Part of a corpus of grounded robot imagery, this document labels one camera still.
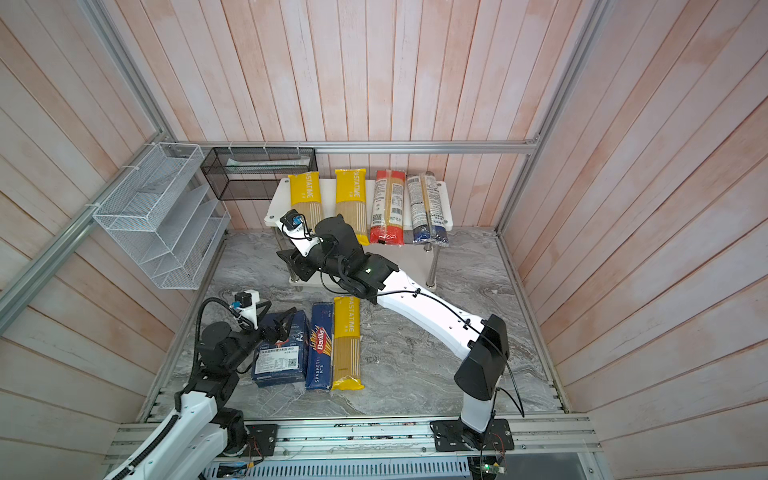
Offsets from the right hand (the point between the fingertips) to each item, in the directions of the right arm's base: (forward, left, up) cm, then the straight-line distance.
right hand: (284, 248), depth 67 cm
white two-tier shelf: (+20, +7, -2) cm, 21 cm away
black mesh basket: (+45, +25, -11) cm, 52 cm away
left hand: (-5, +4, -20) cm, 21 cm away
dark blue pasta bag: (-16, +4, -28) cm, 33 cm away
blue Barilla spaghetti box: (-13, -5, -32) cm, 35 cm away
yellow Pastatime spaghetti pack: (-8, -12, -34) cm, 37 cm away
